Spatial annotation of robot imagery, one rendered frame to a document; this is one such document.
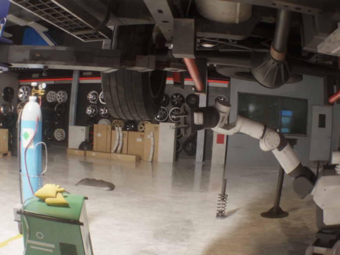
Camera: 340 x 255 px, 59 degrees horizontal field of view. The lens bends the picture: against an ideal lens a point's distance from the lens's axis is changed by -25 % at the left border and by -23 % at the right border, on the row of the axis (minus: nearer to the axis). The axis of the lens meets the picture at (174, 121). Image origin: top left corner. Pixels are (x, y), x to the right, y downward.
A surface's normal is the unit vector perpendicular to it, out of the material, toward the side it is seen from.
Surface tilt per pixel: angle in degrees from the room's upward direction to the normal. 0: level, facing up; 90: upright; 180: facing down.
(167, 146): 90
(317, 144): 90
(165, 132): 90
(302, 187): 104
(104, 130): 90
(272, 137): 81
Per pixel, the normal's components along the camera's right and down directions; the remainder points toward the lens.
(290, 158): 0.04, -0.15
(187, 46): -0.14, 0.19
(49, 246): 0.18, 0.01
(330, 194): -0.39, 0.09
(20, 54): 0.51, 0.03
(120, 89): -0.14, 0.61
